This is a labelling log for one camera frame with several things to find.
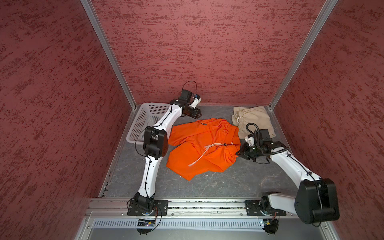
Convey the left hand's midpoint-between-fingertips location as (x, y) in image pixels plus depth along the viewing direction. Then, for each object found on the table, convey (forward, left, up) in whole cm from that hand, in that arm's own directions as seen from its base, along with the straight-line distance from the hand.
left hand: (196, 115), depth 98 cm
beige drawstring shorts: (+8, -47, -8) cm, 48 cm away
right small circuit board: (-59, -37, -14) cm, 71 cm away
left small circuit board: (-59, +26, -15) cm, 66 cm away
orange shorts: (-17, -4, -12) cm, 21 cm away
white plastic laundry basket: (+7, +39, -9) cm, 41 cm away
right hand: (-28, -22, -3) cm, 36 cm away
